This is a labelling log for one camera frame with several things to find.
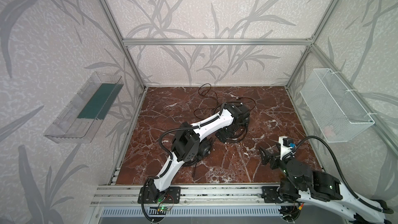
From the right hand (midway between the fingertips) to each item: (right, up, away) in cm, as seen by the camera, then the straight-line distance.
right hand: (266, 142), depth 72 cm
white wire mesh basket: (+27, +14, -8) cm, 32 cm away
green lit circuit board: (-48, -30, -1) cm, 57 cm away
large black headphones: (-29, -6, +10) cm, 31 cm away
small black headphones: (-8, -3, +22) cm, 23 cm away
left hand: (-13, +2, +15) cm, 20 cm away
